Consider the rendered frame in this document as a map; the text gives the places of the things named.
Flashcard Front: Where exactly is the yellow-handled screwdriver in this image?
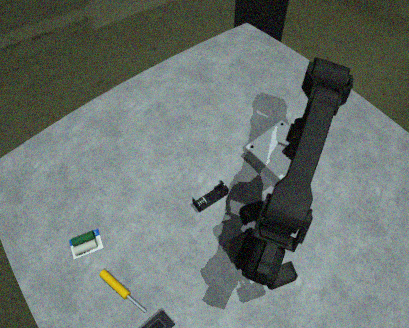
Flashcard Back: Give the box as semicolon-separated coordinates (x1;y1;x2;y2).
99;270;147;312

